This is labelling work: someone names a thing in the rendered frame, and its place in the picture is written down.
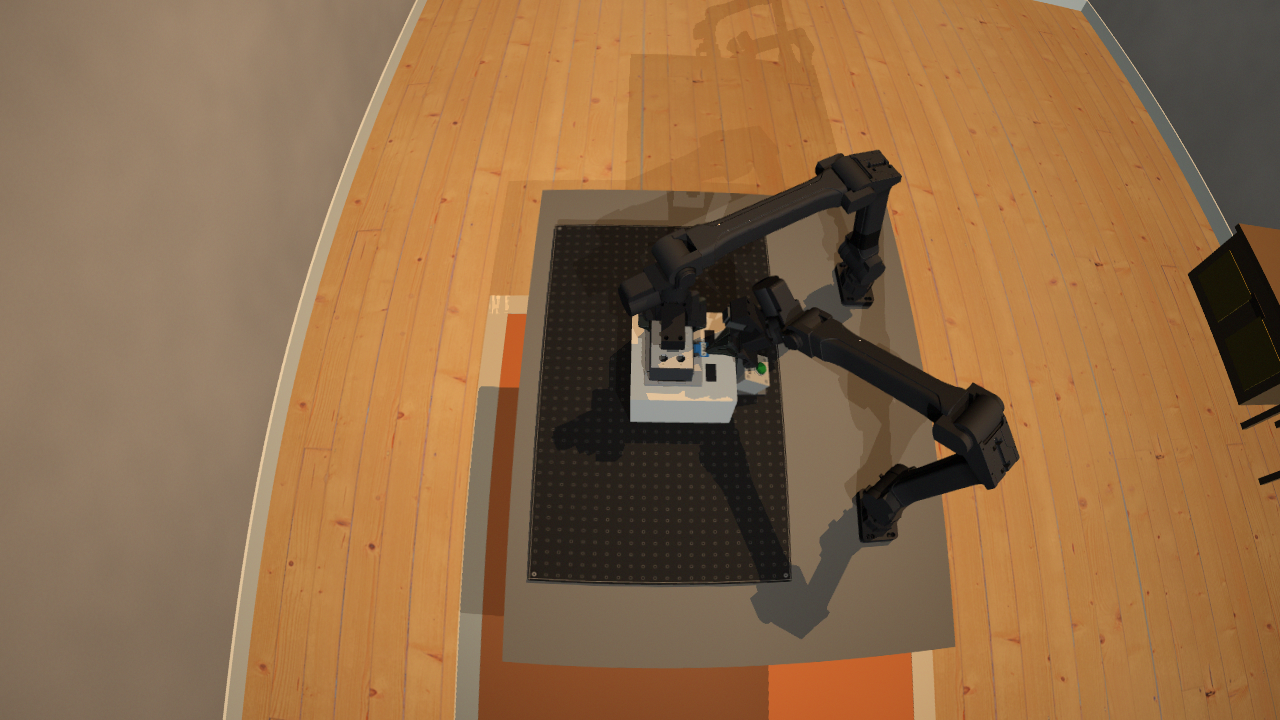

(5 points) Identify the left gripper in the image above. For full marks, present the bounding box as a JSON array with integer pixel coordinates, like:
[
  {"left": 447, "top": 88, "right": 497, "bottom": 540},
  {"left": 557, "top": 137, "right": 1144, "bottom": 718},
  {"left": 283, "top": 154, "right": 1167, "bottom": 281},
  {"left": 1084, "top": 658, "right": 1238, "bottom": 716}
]
[{"left": 705, "top": 327, "right": 762, "bottom": 369}]

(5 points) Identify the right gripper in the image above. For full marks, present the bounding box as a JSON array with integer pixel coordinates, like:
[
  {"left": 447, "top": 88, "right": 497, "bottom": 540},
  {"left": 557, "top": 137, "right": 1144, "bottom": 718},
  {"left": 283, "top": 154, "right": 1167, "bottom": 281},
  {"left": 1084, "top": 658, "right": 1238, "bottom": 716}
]
[{"left": 637, "top": 290, "right": 707, "bottom": 332}]

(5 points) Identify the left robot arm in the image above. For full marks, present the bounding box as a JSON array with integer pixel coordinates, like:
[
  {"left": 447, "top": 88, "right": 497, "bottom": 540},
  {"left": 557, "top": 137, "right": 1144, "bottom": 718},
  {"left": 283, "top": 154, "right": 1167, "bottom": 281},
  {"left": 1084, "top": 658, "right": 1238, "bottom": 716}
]
[{"left": 722, "top": 275, "right": 1020, "bottom": 542}]

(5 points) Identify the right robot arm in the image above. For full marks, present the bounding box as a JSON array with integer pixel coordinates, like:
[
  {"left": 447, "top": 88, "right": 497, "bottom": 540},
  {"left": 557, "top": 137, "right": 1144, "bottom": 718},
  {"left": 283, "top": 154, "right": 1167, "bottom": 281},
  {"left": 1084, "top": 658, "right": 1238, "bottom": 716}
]
[{"left": 618, "top": 150, "right": 902, "bottom": 352}]

